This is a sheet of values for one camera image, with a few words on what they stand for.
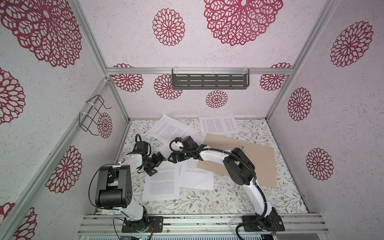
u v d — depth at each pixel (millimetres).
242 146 980
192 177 920
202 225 745
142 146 764
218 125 1168
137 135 833
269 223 635
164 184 876
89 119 749
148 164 783
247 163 596
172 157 869
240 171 573
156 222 745
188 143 795
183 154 856
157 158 833
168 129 1142
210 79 950
